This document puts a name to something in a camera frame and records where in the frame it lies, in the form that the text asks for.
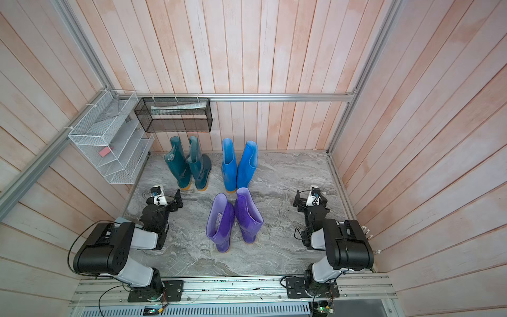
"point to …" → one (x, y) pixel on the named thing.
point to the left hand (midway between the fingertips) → (170, 191)
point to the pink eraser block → (105, 151)
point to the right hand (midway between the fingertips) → (308, 190)
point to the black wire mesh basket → (175, 114)
